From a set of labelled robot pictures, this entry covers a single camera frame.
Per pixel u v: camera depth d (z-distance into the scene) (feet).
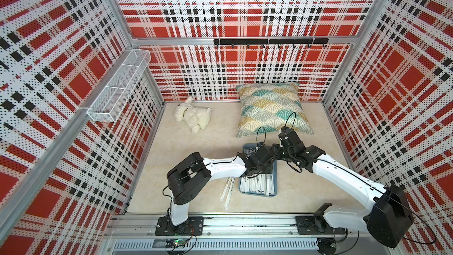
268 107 3.13
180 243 2.27
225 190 2.74
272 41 2.96
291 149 2.02
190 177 1.59
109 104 3.00
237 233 2.41
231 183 2.82
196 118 3.32
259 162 2.20
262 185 2.76
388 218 1.29
